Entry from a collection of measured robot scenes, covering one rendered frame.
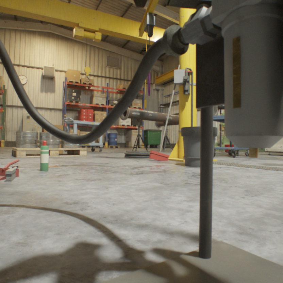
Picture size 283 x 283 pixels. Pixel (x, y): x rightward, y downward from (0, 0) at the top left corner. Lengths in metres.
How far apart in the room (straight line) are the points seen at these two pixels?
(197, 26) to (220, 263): 0.42
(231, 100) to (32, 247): 0.49
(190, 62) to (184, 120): 0.88
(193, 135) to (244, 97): 2.13
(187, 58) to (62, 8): 9.39
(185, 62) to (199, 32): 3.24
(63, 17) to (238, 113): 11.98
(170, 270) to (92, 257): 0.16
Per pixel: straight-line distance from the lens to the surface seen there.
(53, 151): 4.17
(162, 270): 0.45
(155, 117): 7.77
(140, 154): 3.74
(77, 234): 0.63
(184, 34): 0.44
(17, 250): 0.58
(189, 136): 2.46
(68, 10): 12.40
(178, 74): 3.52
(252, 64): 0.31
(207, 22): 0.41
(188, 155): 2.49
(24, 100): 0.86
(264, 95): 0.31
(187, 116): 3.46
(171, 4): 0.45
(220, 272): 0.46
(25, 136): 4.27
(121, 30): 12.84
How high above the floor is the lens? 0.23
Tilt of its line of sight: 1 degrees up
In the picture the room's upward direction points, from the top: 1 degrees clockwise
